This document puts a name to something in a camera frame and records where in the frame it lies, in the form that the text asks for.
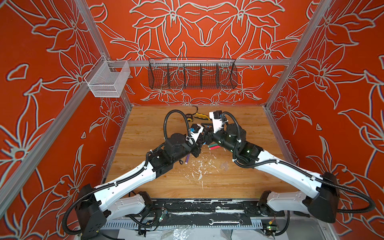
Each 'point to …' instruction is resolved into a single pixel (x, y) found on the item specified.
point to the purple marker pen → (187, 159)
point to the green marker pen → (213, 145)
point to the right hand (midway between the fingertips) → (195, 126)
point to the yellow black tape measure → (189, 117)
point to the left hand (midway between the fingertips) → (205, 136)
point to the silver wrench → (240, 222)
